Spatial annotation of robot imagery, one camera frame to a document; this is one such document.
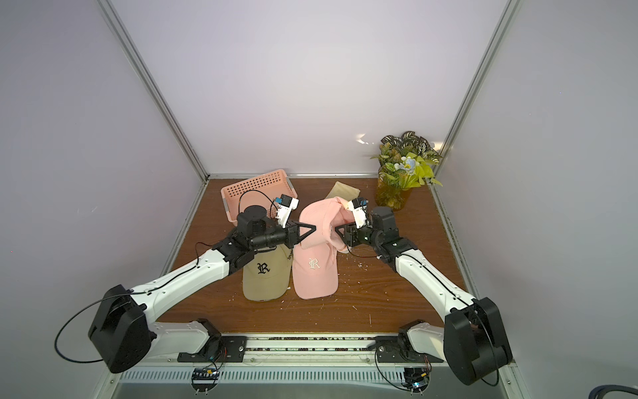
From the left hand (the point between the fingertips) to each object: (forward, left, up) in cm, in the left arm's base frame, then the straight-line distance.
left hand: (316, 230), depth 72 cm
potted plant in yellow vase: (+32, -32, -1) cm, 45 cm away
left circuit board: (-34, +33, -28) cm, 55 cm away
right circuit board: (-33, -29, -28) cm, 52 cm away
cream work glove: (+37, -10, -24) cm, 45 cm away
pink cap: (+6, -3, 0) cm, 6 cm away
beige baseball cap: (-5, +18, -21) cm, 28 cm away
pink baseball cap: (-4, +1, -20) cm, 20 cm away
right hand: (+7, -8, -6) cm, 12 cm away
